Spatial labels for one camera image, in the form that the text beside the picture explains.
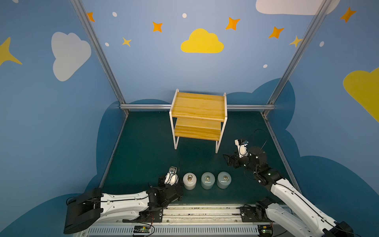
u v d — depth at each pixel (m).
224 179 0.78
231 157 0.71
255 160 0.60
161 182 0.76
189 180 0.78
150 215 0.66
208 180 0.78
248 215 0.74
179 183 0.77
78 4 0.68
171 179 0.72
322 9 0.70
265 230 0.73
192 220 0.73
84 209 0.45
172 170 0.72
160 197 0.62
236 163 0.70
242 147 0.70
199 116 0.74
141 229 0.72
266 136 1.13
